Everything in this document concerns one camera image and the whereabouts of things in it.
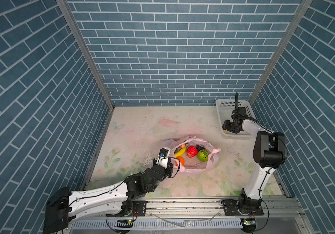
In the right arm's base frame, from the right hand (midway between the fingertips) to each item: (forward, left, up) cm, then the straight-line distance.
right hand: (227, 127), depth 102 cm
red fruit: (-22, +25, +1) cm, 33 cm away
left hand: (-33, +34, +13) cm, 49 cm away
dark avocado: (-19, +20, +1) cm, 27 cm away
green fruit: (-24, +19, +1) cm, 30 cm away
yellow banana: (-21, +32, -2) cm, 39 cm away
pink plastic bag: (-28, +24, -4) cm, 38 cm away
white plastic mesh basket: (+20, -1, 0) cm, 20 cm away
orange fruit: (-27, +31, -2) cm, 41 cm away
